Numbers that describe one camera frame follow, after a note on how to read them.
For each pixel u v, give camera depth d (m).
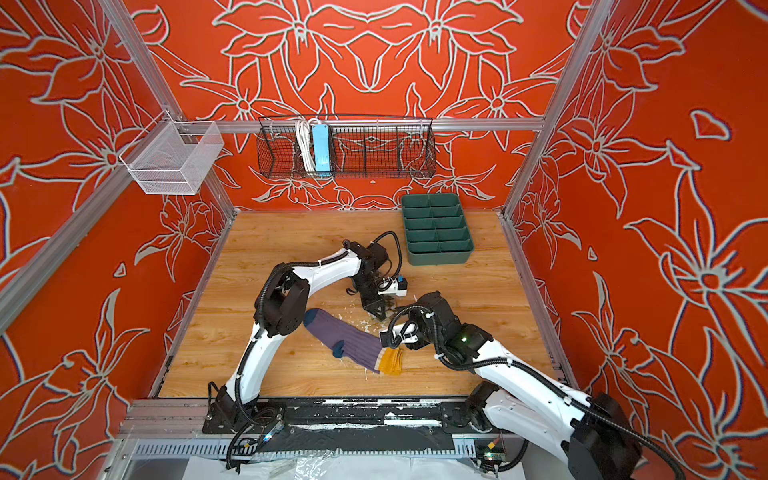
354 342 0.85
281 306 0.58
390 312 0.89
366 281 0.81
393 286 0.83
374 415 0.74
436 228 1.06
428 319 0.58
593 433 0.39
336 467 0.67
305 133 0.88
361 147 0.98
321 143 0.89
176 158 0.93
